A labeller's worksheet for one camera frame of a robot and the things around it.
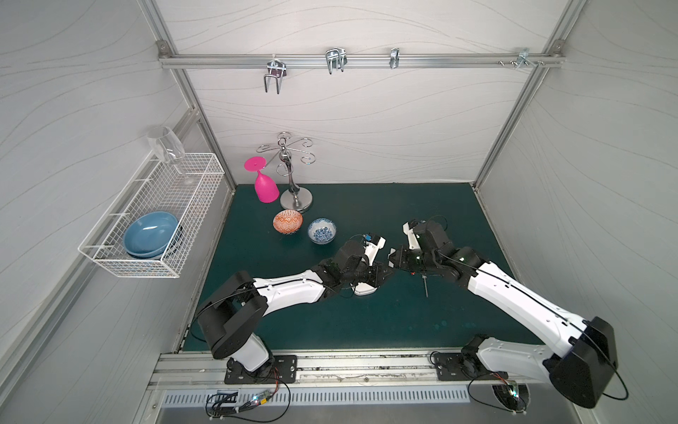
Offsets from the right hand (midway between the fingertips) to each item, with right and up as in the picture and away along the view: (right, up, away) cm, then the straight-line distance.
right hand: (388, 255), depth 78 cm
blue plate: (-60, +8, -16) cm, 63 cm away
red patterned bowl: (-37, +9, +29) cm, 48 cm away
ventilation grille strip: (-53, -37, -8) cm, 65 cm away
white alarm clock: (-7, -13, +8) cm, 17 cm away
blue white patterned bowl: (-23, +5, +26) cm, 35 cm away
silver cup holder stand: (-35, +19, +36) cm, 53 cm away
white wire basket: (-65, +20, -6) cm, 69 cm away
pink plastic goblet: (-43, +22, +17) cm, 51 cm away
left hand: (+2, -5, -1) cm, 6 cm away
